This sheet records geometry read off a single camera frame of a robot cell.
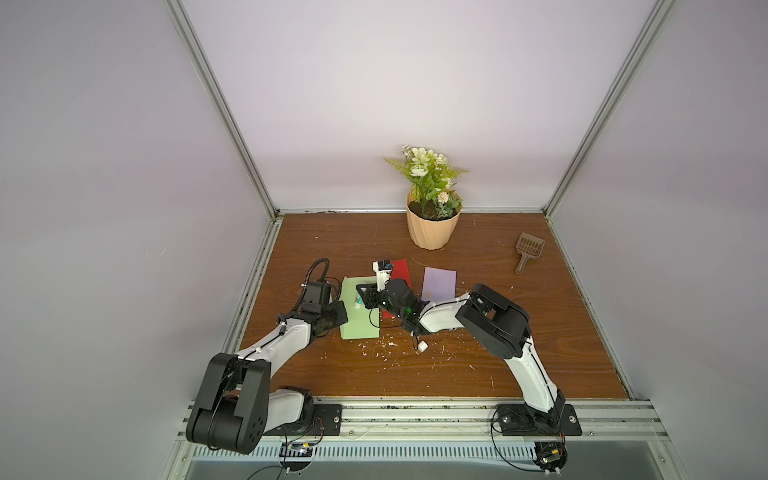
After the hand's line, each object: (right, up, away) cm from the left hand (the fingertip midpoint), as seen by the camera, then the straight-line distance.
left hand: (348, 310), depth 91 cm
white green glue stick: (+3, +2, +1) cm, 4 cm away
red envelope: (+16, +11, +12) cm, 23 cm away
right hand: (+3, +9, -1) cm, 10 cm away
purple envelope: (+30, +7, +9) cm, 32 cm away
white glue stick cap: (+23, -9, -7) cm, 25 cm away
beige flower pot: (+26, +24, +9) cm, 37 cm away
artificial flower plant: (+26, +42, +1) cm, 50 cm away
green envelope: (+6, -2, -9) cm, 11 cm away
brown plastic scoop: (+66, +19, +19) cm, 71 cm away
